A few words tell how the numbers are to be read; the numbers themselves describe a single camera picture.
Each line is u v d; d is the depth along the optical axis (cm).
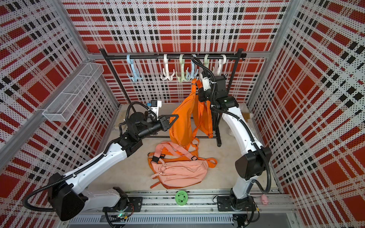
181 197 72
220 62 66
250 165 44
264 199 74
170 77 70
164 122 60
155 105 61
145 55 91
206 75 64
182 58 62
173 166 80
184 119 67
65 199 38
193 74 71
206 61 62
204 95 67
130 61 63
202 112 82
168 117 65
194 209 73
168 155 91
